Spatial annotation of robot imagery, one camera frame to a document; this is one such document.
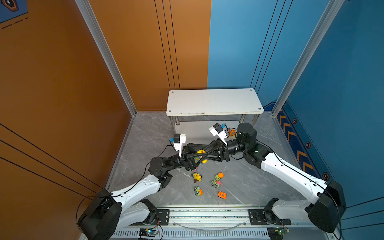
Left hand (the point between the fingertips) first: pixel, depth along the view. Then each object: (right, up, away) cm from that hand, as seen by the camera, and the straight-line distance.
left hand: (206, 153), depth 59 cm
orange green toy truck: (+9, -18, +26) cm, 33 cm away
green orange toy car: (-3, -24, +20) cm, 32 cm away
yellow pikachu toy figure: (-4, -17, +24) cm, 30 cm away
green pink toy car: (+7, -21, +23) cm, 32 cm away
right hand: (-1, -1, +1) cm, 2 cm away
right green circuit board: (+35, -40, +12) cm, 55 cm away
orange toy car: (+10, -26, +20) cm, 34 cm away
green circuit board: (-27, -40, +12) cm, 50 cm away
